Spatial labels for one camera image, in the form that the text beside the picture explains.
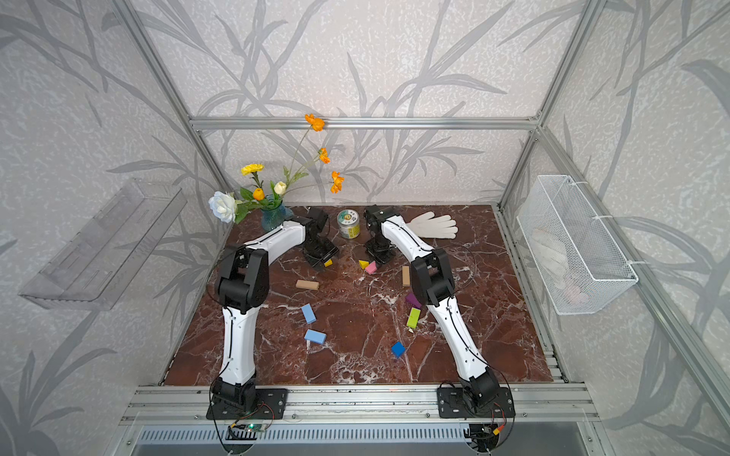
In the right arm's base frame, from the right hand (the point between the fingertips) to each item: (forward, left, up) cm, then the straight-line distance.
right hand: (368, 260), depth 103 cm
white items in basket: (-15, -52, +22) cm, 59 cm away
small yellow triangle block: (-3, +2, +2) cm, 4 cm away
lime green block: (-22, -15, 0) cm, 27 cm away
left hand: (0, +12, +2) cm, 12 cm away
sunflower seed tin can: (+12, +7, +8) cm, 16 cm away
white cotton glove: (+18, -24, -2) cm, 30 cm away
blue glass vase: (+10, +33, +13) cm, 37 cm away
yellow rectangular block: (-3, +14, +2) cm, 14 cm away
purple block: (-16, -15, 0) cm, 22 cm away
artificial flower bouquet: (+5, +33, +28) cm, 44 cm away
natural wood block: (-7, -13, 0) cm, 15 cm away
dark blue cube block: (-31, -10, 0) cm, 33 cm away
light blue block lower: (-28, +15, 0) cm, 31 cm away
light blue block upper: (-21, +19, +1) cm, 28 cm away
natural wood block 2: (-10, +20, 0) cm, 23 cm away
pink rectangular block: (-4, -1, 0) cm, 4 cm away
